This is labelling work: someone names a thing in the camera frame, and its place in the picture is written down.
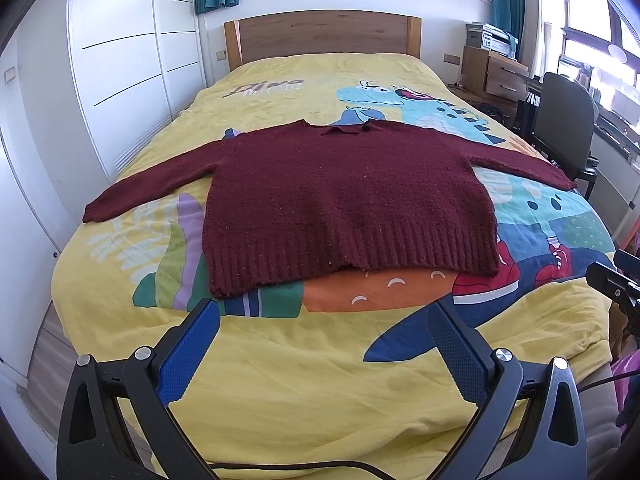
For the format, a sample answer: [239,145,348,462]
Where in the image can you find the maroon knit sweater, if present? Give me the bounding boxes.
[84,120,573,298]

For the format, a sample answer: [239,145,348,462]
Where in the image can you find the black office chair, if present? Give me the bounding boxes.
[533,73,599,200]

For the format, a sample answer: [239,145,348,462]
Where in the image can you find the yellow dinosaur bed cover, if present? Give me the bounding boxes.
[52,53,614,479]

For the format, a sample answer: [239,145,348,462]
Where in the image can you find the wooden drawer cabinet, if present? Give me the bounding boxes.
[460,46,528,102]

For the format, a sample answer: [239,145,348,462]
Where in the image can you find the boxes on cabinet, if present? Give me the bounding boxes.
[465,22,518,60]

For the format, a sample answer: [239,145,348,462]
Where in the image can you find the white wardrobe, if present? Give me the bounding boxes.
[1,0,205,385]

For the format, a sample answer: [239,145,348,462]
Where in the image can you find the wooden headboard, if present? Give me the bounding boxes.
[224,10,422,70]

